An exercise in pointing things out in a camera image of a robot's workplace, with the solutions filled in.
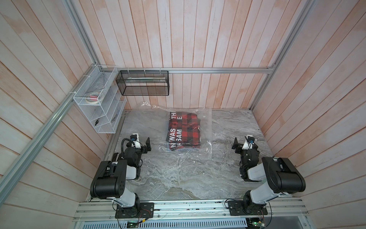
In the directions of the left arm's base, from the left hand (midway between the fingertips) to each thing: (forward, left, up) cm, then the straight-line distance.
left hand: (142, 139), depth 92 cm
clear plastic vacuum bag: (+21, -4, -8) cm, 23 cm away
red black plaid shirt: (+7, -27, 0) cm, 28 cm away
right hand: (0, -66, +2) cm, 66 cm away
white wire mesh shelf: (+2, +17, +21) cm, 27 cm away
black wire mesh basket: (+38, +3, +17) cm, 42 cm away
